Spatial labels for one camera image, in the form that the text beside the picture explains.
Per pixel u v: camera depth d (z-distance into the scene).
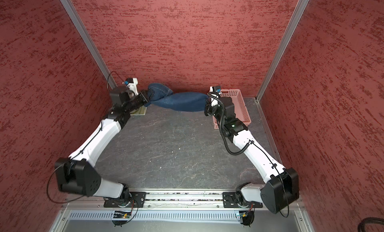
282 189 0.39
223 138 0.54
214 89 0.63
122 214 0.72
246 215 0.72
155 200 0.76
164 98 0.74
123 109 0.60
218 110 0.63
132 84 0.70
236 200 0.68
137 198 0.74
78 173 0.41
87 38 0.85
